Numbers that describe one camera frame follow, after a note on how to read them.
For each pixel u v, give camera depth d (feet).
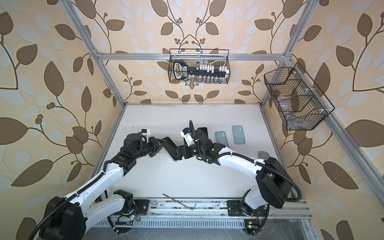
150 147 2.35
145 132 2.54
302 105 2.38
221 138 3.33
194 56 2.97
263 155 2.98
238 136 3.36
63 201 1.35
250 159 1.57
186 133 2.37
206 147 2.06
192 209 2.46
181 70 2.75
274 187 1.38
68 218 1.31
